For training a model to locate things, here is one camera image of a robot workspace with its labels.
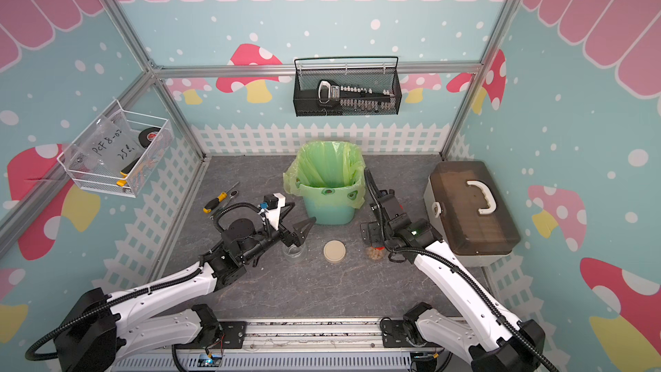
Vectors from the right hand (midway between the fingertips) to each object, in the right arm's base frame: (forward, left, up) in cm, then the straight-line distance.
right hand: (379, 228), depth 77 cm
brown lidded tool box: (+11, -31, -6) cm, 34 cm away
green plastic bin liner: (+25, +16, -1) cm, 30 cm away
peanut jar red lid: (0, -2, -14) cm, 14 cm away
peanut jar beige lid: (-2, +28, -12) cm, 30 cm away
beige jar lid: (0, +14, -16) cm, 21 cm away
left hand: (+2, +22, +5) cm, 22 cm away
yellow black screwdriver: (+21, +63, -15) cm, 68 cm away
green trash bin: (+9, +15, -1) cm, 18 cm away
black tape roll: (+24, +71, +17) cm, 77 cm away
